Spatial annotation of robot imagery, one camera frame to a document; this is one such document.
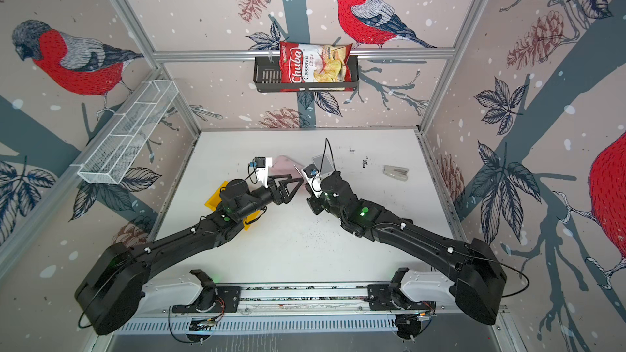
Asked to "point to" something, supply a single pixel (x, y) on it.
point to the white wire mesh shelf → (119, 147)
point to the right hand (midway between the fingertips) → (305, 189)
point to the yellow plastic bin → (215, 200)
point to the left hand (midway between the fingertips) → (296, 180)
